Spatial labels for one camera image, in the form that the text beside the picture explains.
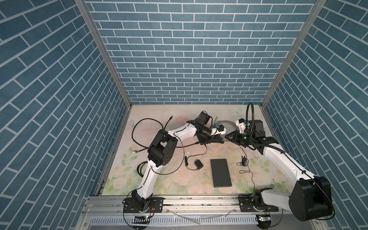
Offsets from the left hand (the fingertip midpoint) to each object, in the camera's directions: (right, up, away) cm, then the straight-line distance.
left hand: (222, 140), depth 87 cm
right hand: (+1, +4, -5) cm, 6 cm away
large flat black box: (-2, -19, -5) cm, 20 cm away
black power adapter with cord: (-15, -14, +1) cm, 21 cm away
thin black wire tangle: (+15, -14, +2) cm, 21 cm away
